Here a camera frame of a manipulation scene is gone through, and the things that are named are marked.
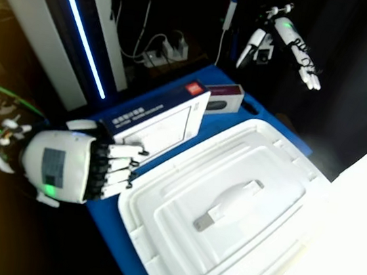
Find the white looping cable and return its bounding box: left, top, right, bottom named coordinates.
left=96, top=0, right=176, bottom=64

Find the white power strip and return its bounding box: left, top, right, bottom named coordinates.
left=141, top=26, right=192, bottom=74

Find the black curtain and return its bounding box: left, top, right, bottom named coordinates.
left=233, top=0, right=367, bottom=188

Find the green cable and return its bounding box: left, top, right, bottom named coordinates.
left=0, top=82, right=51, bottom=120

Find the white plastic lid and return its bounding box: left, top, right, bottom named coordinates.
left=107, top=100, right=340, bottom=275

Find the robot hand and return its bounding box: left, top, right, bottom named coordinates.
left=234, top=10, right=331, bottom=93
left=15, top=110, right=154, bottom=221

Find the white tower with blue light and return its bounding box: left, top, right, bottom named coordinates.
left=0, top=0, right=141, bottom=120

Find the white cable with adapter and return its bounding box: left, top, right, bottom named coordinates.
left=213, top=0, right=240, bottom=69

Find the small purple box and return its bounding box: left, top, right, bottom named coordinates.
left=200, top=79, right=247, bottom=120

